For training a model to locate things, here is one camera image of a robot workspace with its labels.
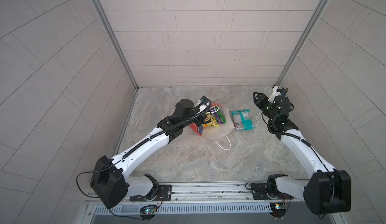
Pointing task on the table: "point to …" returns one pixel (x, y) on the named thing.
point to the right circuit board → (278, 209)
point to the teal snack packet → (242, 120)
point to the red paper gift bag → (224, 130)
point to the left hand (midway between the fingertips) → (208, 108)
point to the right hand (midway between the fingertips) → (252, 92)
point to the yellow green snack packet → (213, 122)
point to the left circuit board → (148, 209)
